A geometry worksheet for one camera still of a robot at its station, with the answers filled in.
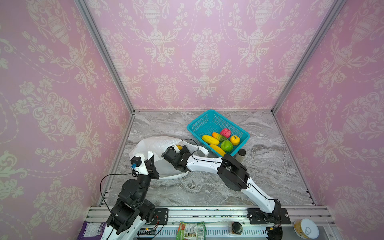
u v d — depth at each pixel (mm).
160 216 742
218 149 937
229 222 727
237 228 685
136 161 546
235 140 971
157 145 795
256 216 726
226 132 999
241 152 870
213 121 1119
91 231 686
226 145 928
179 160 733
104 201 816
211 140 996
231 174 573
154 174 603
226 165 600
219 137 999
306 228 660
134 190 492
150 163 638
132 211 530
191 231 694
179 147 897
